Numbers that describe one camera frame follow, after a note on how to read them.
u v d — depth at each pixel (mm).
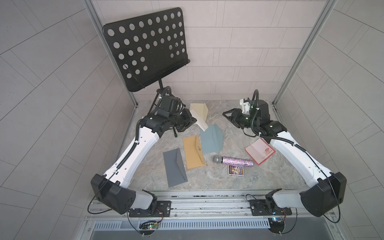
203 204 730
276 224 682
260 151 909
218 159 837
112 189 370
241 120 663
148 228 656
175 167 838
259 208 710
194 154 891
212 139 964
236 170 825
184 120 616
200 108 1126
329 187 384
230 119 662
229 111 698
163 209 709
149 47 639
